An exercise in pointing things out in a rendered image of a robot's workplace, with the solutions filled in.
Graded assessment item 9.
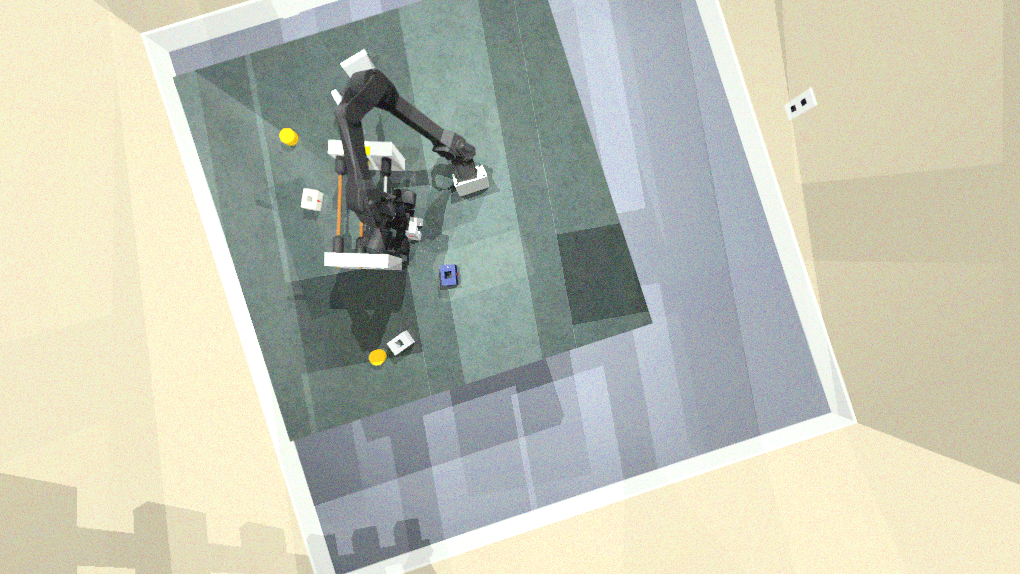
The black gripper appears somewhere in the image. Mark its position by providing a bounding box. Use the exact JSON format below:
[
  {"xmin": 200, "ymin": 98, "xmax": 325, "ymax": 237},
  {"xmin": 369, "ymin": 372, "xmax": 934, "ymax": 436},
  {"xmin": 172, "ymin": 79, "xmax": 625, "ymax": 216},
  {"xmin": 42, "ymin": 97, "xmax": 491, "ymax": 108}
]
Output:
[{"xmin": 387, "ymin": 189, "xmax": 417, "ymax": 255}]

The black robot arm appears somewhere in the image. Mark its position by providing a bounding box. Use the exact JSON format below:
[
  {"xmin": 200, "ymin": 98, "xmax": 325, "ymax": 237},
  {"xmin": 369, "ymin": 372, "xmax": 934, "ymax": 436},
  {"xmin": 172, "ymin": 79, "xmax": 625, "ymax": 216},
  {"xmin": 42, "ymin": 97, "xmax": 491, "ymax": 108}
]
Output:
[{"xmin": 334, "ymin": 68, "xmax": 478, "ymax": 254}]

